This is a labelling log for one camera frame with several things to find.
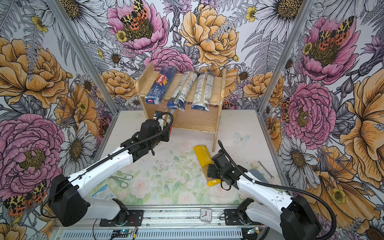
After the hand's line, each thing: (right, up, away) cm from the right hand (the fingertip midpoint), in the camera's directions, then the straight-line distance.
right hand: (214, 175), depth 84 cm
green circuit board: (-45, -23, -13) cm, 52 cm away
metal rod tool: (+33, -2, +4) cm, 34 cm away
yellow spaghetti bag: (-5, +7, +10) cm, 14 cm away
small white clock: (-5, -16, -9) cm, 19 cm away
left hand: (-26, +25, -3) cm, 36 cm away
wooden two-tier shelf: (-14, +31, +3) cm, 34 cm away
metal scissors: (-51, -5, +1) cm, 51 cm away
